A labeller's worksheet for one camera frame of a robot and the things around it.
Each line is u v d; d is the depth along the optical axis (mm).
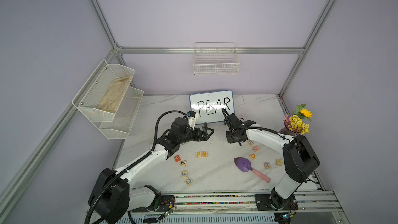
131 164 460
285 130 818
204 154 885
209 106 1012
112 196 399
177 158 878
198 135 688
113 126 882
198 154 884
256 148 905
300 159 463
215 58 951
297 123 749
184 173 819
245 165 840
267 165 851
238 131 671
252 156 881
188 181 797
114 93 804
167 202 739
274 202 661
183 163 859
